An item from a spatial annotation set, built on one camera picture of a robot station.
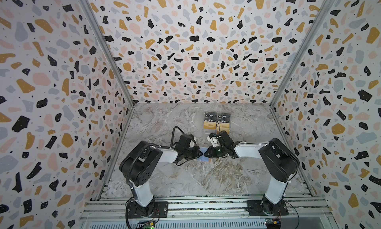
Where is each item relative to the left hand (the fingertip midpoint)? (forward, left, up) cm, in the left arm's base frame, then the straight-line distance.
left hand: (206, 152), depth 91 cm
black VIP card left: (+25, -4, +4) cm, 25 cm away
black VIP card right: (+24, -13, +4) cm, 28 cm away
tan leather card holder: (-3, +2, -3) cm, 5 cm away
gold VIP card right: (+19, -14, 0) cm, 23 cm away
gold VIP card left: (+20, -2, 0) cm, 20 cm away
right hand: (0, +1, 0) cm, 1 cm away
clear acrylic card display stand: (+8, -5, +10) cm, 14 cm away
